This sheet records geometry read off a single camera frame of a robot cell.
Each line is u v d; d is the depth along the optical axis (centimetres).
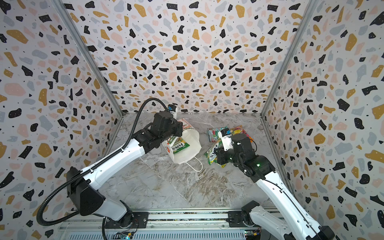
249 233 72
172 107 66
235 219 74
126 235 70
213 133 106
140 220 73
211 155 71
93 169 43
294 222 39
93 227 72
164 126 58
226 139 63
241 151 51
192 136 101
